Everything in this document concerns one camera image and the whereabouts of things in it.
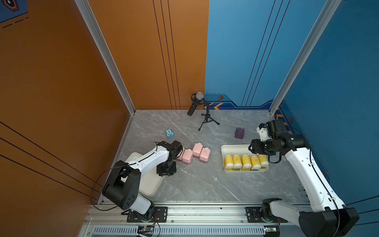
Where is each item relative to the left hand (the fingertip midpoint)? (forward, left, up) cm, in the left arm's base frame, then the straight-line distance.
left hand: (168, 172), depth 85 cm
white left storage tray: (-5, +10, -2) cm, 11 cm away
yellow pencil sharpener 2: (+4, -39, +4) cm, 40 cm away
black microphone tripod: (+40, -24, +6) cm, 47 cm away
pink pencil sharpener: (+3, -8, +14) cm, 16 cm away
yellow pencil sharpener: (+5, -35, +4) cm, 35 cm away
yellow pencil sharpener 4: (+5, -50, +5) cm, 50 cm away
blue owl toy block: (+29, +3, -2) cm, 30 cm away
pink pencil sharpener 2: (+9, -11, +4) cm, 14 cm away
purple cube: (+27, -45, +2) cm, 53 cm away
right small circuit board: (-26, -52, -3) cm, 59 cm away
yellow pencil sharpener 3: (+3, -45, +5) cm, 45 cm away
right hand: (+7, -46, +17) cm, 49 cm away
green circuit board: (-27, +9, -6) cm, 29 cm away
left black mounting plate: (-21, +2, -3) cm, 21 cm away
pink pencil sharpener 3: (+13, -16, +4) cm, 21 cm away
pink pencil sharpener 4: (+10, -21, +5) cm, 24 cm away
